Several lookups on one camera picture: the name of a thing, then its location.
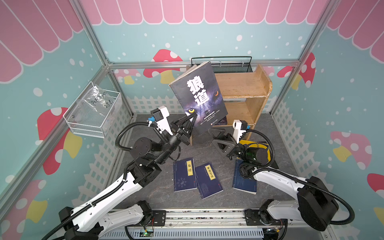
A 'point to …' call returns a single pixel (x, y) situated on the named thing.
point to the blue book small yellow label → (241, 183)
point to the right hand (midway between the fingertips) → (211, 139)
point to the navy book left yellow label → (184, 175)
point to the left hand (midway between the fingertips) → (197, 118)
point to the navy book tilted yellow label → (208, 182)
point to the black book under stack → (274, 165)
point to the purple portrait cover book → (223, 121)
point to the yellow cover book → (249, 142)
